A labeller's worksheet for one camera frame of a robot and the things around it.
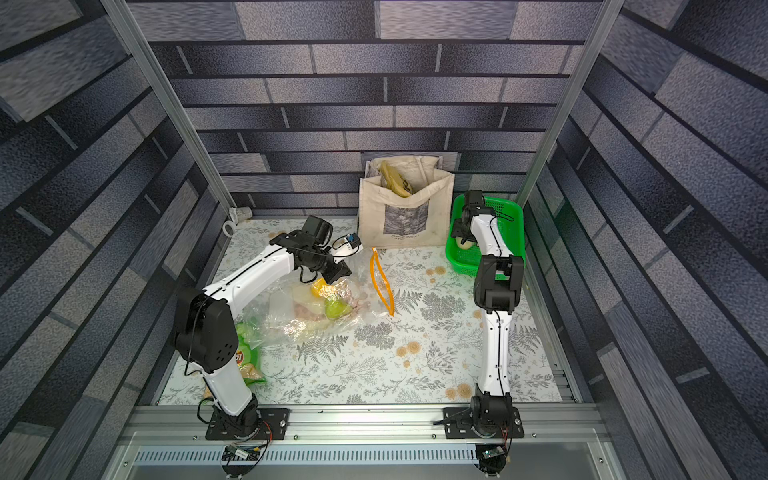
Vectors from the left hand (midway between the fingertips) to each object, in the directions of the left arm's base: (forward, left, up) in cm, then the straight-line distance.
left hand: (349, 267), depth 88 cm
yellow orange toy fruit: (-5, +9, -4) cm, 11 cm away
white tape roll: (+31, +53, -14) cm, 64 cm away
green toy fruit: (-9, +4, -9) cm, 14 cm away
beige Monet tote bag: (+20, -24, +1) cm, 31 cm away
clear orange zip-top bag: (-10, +18, -12) cm, 24 cm away
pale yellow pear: (+17, -40, -9) cm, 45 cm away
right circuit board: (-45, -38, -17) cm, 61 cm away
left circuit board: (-45, +24, -15) cm, 53 cm away
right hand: (+22, -41, -7) cm, 47 cm away
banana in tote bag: (+27, -13, +13) cm, 32 cm away
